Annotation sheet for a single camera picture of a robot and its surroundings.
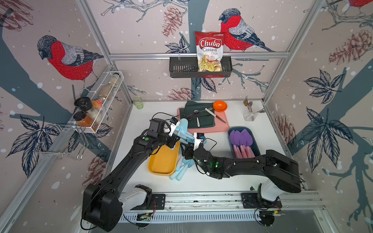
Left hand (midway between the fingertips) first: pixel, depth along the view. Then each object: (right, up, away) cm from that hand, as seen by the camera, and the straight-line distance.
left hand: (180, 133), depth 80 cm
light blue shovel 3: (-3, -24, 0) cm, 24 cm away
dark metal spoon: (+10, +12, +34) cm, 38 cm away
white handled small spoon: (+12, +4, +27) cm, 30 cm away
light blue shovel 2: (+5, -19, +6) cm, 20 cm away
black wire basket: (+3, +44, +21) cm, 49 cm away
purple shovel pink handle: (+34, -7, +15) cm, 38 cm away
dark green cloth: (+8, +14, +34) cm, 38 cm away
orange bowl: (+30, +17, +33) cm, 47 cm away
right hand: (+2, -6, -1) cm, 6 cm away
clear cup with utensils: (+50, +10, +25) cm, 56 cm away
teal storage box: (+41, +1, +18) cm, 45 cm away
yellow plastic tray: (-10, -18, +8) cm, 22 cm away
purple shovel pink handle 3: (+43, -6, +13) cm, 46 cm away
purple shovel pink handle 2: (+39, -6, +15) cm, 42 cm away
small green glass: (-36, +20, +34) cm, 53 cm away
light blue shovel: (+2, +2, -1) cm, 3 cm away
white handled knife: (+25, +10, +30) cm, 40 cm away
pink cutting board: (+30, +4, +28) cm, 41 cm away
